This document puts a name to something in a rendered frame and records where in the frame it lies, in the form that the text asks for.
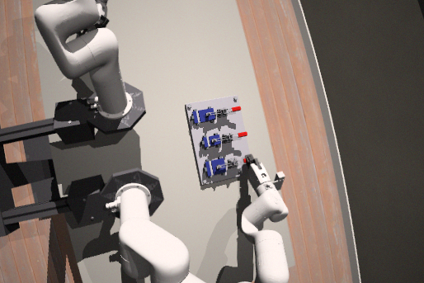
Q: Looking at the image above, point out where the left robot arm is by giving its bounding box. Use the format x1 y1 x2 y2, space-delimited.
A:
35 0 133 120

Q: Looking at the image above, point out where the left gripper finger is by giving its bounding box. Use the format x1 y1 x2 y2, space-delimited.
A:
76 29 88 38
95 16 110 29

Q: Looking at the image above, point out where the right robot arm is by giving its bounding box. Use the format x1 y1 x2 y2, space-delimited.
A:
106 172 289 283

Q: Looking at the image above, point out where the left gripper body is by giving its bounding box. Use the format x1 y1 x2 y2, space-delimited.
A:
87 0 107 32

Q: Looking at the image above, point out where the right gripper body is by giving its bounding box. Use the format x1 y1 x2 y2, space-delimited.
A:
247 162 271 193

